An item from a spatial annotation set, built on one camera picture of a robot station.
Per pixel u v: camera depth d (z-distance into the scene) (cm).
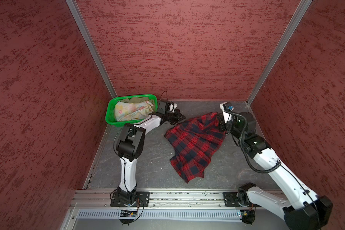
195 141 87
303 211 37
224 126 66
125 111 107
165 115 79
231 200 74
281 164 46
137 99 113
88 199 76
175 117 87
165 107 79
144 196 76
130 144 54
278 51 88
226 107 61
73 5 70
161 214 77
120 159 57
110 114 102
